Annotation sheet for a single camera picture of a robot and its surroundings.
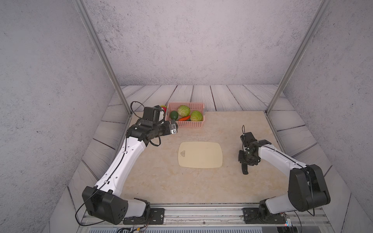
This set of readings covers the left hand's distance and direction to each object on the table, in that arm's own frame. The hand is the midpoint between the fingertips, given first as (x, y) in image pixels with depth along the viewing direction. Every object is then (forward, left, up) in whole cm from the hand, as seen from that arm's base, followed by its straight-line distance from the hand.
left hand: (173, 126), depth 77 cm
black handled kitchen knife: (-15, -39, -20) cm, 47 cm away
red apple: (+34, +10, -20) cm, 41 cm away
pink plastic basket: (+40, -12, -22) cm, 47 cm away
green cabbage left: (+33, -4, -21) cm, 39 cm away
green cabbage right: (+25, -14, -19) cm, 35 cm away
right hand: (-9, -41, -22) cm, 47 cm away
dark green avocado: (+30, +3, -22) cm, 38 cm away
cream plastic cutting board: (-2, -15, -27) cm, 31 cm away
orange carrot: (+28, -5, -24) cm, 37 cm away
